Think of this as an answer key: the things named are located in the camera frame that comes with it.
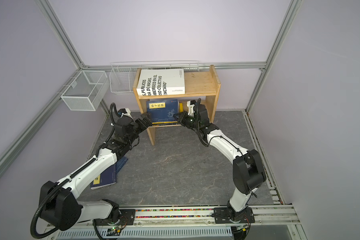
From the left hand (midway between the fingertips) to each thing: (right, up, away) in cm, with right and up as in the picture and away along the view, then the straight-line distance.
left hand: (147, 118), depth 79 cm
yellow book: (+18, +7, +10) cm, 21 cm away
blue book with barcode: (+8, +5, +5) cm, 10 cm away
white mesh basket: (-44, +19, +18) cm, 51 cm away
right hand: (+14, +1, +2) cm, 14 cm away
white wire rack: (-20, +30, +15) cm, 39 cm away
